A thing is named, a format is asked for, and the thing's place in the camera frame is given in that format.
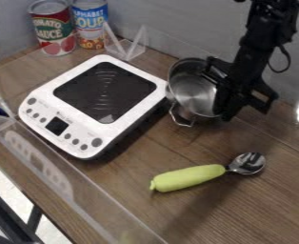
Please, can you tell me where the black table leg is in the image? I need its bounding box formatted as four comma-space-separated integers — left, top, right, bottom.
0, 196, 44, 244

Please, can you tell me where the white and black stove top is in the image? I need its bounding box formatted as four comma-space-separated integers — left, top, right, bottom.
18, 54, 167, 159

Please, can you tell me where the black cable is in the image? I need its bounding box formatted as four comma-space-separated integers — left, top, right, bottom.
267, 41, 292, 74

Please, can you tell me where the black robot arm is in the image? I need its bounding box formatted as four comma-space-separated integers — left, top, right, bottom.
203, 0, 299, 121

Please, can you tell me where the tomato sauce can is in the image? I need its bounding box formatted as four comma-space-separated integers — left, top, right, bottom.
28, 0, 76, 56

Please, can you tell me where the silver pot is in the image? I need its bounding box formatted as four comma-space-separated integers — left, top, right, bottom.
165, 57, 220, 127

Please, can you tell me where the alphabet soup can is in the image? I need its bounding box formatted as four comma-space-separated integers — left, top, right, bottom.
70, 0, 108, 50

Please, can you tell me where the clear acrylic front panel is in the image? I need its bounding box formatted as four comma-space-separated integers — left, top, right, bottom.
0, 94, 168, 244

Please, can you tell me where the clear acrylic bracket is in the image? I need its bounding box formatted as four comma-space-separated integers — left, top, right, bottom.
102, 23, 149, 61

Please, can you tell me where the green handled metal spoon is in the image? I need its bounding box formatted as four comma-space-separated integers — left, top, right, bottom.
149, 152, 265, 193

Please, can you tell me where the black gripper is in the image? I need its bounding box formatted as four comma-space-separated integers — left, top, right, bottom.
203, 37, 279, 122

